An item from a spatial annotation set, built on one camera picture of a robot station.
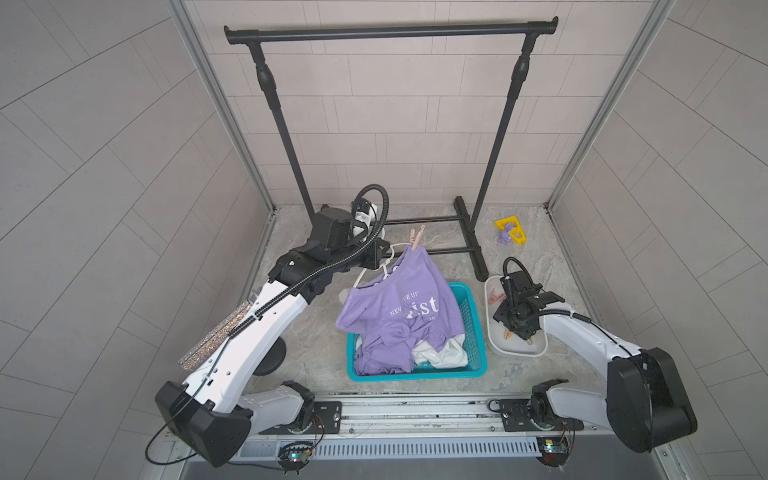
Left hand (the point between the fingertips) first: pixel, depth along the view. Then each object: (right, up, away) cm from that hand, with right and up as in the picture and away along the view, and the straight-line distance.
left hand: (394, 243), depth 69 cm
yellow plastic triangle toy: (+44, +2, +39) cm, 59 cm away
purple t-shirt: (+5, -16, +6) cm, 18 cm away
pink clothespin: (+5, +1, +8) cm, 9 cm away
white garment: (+15, -29, +8) cm, 34 cm away
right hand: (+32, -23, +19) cm, 44 cm away
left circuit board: (-22, -46, -5) cm, 51 cm away
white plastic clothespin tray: (+29, -28, +14) cm, 43 cm away
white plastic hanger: (-2, -5, -1) cm, 6 cm away
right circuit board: (+37, -48, -1) cm, 61 cm away
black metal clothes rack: (+26, +8, +39) cm, 48 cm away
